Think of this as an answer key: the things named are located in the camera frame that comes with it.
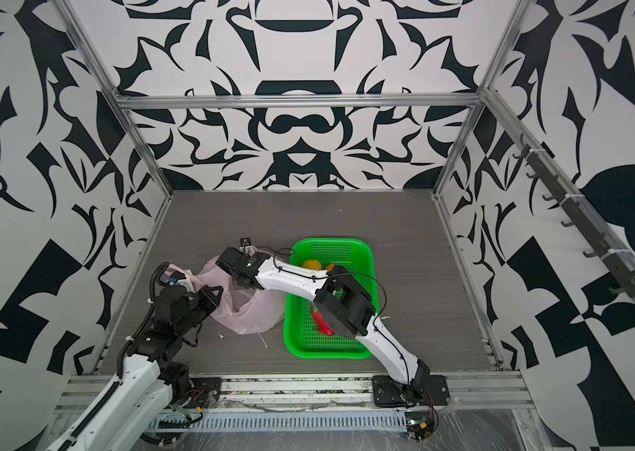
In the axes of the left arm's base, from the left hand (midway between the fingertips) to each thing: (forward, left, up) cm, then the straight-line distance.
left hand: (221, 283), depth 84 cm
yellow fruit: (+7, -27, -4) cm, 28 cm away
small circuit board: (-35, -52, -10) cm, 64 cm away
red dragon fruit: (-11, -29, -3) cm, 31 cm away
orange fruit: (+7, -33, -5) cm, 34 cm away
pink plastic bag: (-9, -8, +1) cm, 12 cm away
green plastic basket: (+10, -42, -5) cm, 43 cm away
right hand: (+5, -5, -5) cm, 9 cm away
